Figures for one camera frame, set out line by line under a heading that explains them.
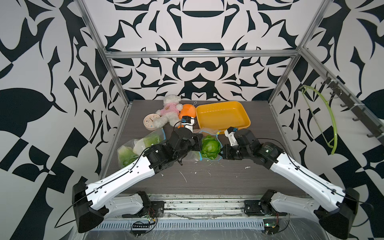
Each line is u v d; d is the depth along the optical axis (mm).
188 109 1050
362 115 549
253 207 743
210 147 761
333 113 691
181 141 489
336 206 391
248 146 544
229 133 682
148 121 1050
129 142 885
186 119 595
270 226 705
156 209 741
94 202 385
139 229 716
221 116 1102
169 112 1023
